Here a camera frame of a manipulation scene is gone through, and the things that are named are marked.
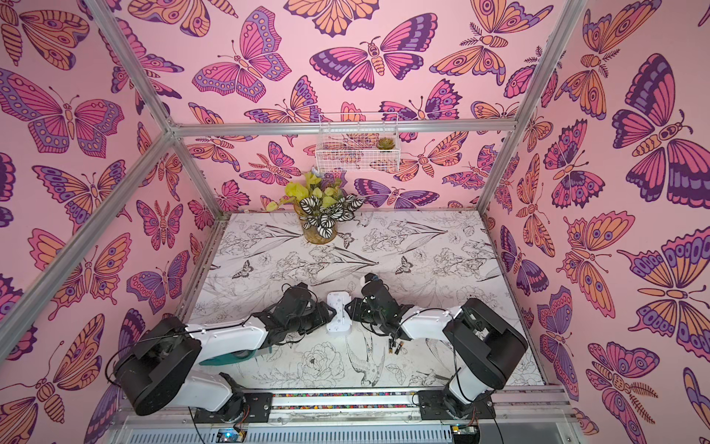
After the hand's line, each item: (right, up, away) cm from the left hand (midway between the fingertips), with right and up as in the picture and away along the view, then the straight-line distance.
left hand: (336, 314), depth 88 cm
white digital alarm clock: (+2, -2, -2) cm, 3 cm away
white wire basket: (+7, +57, +8) cm, 58 cm away
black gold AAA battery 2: (+18, -9, -4) cm, 20 cm away
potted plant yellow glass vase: (-6, +36, +4) cm, 36 cm away
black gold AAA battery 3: (+20, -8, -3) cm, 22 cm away
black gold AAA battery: (+17, -10, -4) cm, 20 cm away
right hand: (+3, +3, 0) cm, 4 cm away
